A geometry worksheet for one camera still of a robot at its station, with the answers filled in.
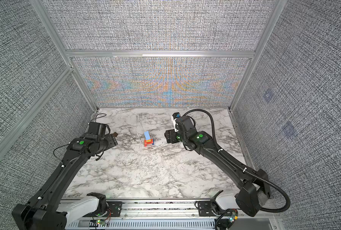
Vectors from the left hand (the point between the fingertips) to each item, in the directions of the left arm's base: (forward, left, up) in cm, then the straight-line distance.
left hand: (111, 141), depth 79 cm
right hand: (+3, -33, +4) cm, 33 cm away
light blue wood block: (+8, -19, -7) cm, 21 cm away
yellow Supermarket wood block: (+6, -19, -10) cm, 23 cm away
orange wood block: (+7, -21, -13) cm, 26 cm away
